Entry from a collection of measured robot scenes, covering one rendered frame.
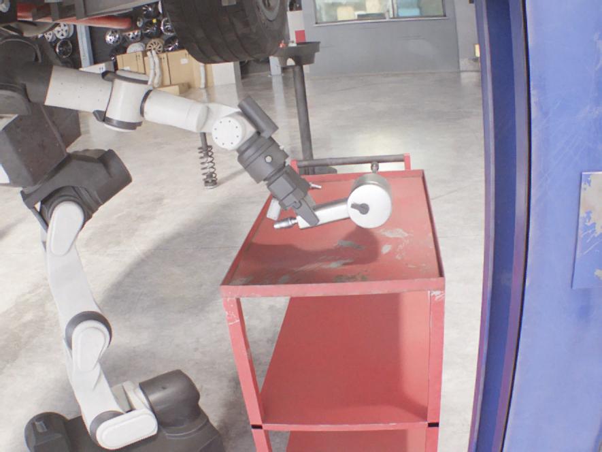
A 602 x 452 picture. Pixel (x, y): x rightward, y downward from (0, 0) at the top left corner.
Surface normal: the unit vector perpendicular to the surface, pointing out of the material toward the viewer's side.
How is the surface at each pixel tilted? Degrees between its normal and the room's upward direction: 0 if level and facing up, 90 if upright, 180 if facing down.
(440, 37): 90
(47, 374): 0
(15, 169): 107
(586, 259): 90
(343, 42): 90
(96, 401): 90
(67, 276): 115
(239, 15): 127
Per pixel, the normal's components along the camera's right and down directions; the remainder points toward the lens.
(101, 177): 0.55, 0.26
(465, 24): -0.13, 0.38
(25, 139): 0.82, 0.18
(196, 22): -0.08, 0.86
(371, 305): -0.11, -0.92
